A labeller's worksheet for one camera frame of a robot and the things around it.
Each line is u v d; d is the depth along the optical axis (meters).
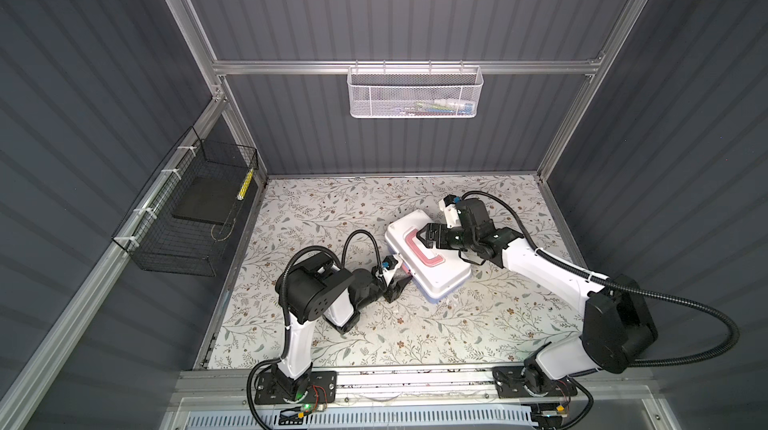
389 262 0.78
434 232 0.75
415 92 1.23
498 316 0.85
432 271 0.82
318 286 0.52
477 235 0.65
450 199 0.78
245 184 0.81
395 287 0.83
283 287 0.51
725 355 0.41
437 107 0.91
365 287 0.74
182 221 0.72
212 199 0.77
